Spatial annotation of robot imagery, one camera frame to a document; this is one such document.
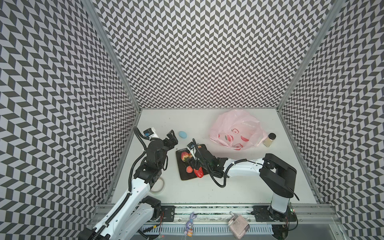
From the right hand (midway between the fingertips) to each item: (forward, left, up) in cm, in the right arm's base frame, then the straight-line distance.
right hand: (191, 157), depth 86 cm
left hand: (+5, +11, +17) cm, 21 cm away
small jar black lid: (+10, -48, +1) cm, 49 cm away
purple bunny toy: (-34, +1, -3) cm, 34 cm away
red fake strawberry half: (-8, -4, -2) cm, 10 cm away
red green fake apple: (+1, +4, 0) cm, 4 cm away
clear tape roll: (-14, +18, -5) cm, 23 cm away
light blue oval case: (+19, +7, -4) cm, 21 cm away
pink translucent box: (-33, -21, -1) cm, 39 cm away
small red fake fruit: (-7, +1, -1) cm, 7 cm away
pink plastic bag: (+25, -32, -7) cm, 41 cm away
